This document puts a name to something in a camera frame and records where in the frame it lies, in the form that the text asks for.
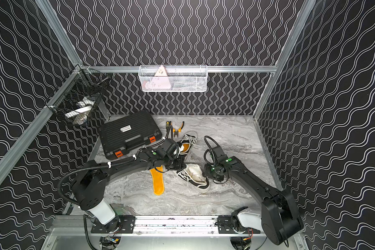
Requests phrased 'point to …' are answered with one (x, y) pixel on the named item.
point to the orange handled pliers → (176, 132)
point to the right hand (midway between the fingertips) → (206, 174)
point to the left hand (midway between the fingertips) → (187, 164)
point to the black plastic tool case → (124, 135)
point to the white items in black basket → (79, 115)
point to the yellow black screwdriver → (167, 126)
